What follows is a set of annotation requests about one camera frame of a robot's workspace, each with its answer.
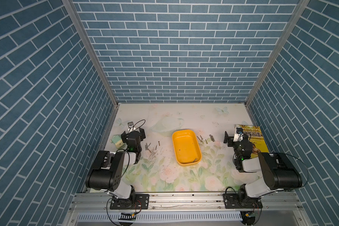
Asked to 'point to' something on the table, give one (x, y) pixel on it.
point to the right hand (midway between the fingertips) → (235, 132)
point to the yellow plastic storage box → (187, 147)
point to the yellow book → (256, 137)
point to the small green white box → (117, 141)
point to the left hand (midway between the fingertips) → (136, 129)
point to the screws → (147, 147)
